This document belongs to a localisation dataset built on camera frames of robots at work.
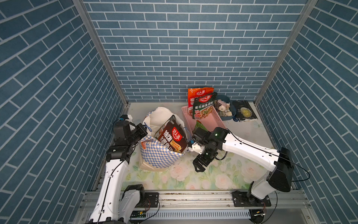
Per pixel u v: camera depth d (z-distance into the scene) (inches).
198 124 36.7
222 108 42.8
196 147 27.3
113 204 15.8
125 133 22.6
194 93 37.1
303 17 29.1
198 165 25.3
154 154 27.1
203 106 39.1
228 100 46.8
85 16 28.9
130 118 26.7
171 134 31.3
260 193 23.0
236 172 33.2
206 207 28.5
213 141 20.8
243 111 44.3
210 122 42.9
